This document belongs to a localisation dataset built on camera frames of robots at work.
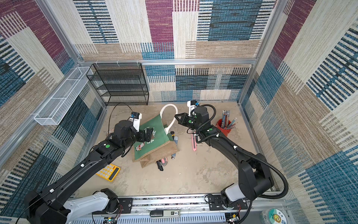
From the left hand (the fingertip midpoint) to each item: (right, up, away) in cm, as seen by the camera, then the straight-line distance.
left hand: (146, 127), depth 77 cm
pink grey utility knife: (+9, -21, +10) cm, 25 cm away
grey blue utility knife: (+15, -10, +20) cm, 27 cm away
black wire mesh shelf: (-29, +31, +34) cm, 55 cm away
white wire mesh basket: (-45, +9, -5) cm, 46 cm away
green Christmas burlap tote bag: (+9, -10, +1) cm, 13 cm away
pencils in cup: (+49, +2, +17) cm, 52 cm away
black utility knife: (+6, -24, +10) cm, 26 cm away
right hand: (+17, +5, +3) cm, 18 cm away
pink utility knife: (+28, -11, +19) cm, 36 cm away
